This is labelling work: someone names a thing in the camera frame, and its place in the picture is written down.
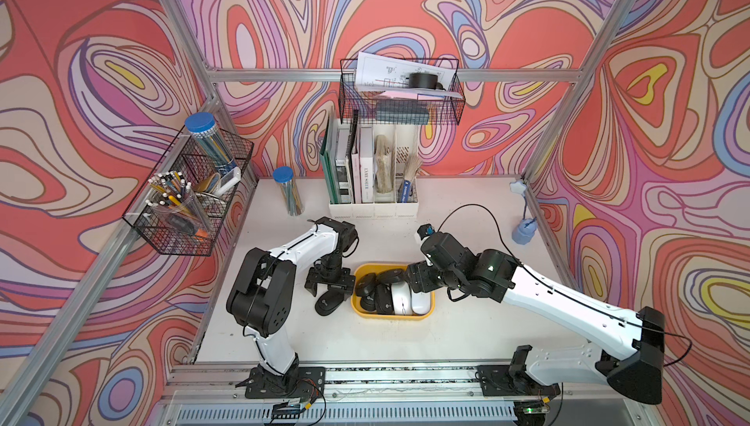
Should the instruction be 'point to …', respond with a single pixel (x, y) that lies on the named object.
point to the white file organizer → (376, 168)
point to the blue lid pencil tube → (284, 176)
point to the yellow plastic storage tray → (373, 268)
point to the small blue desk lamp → (523, 230)
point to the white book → (366, 164)
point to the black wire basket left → (213, 188)
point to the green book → (330, 160)
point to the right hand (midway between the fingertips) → (420, 279)
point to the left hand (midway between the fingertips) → (335, 296)
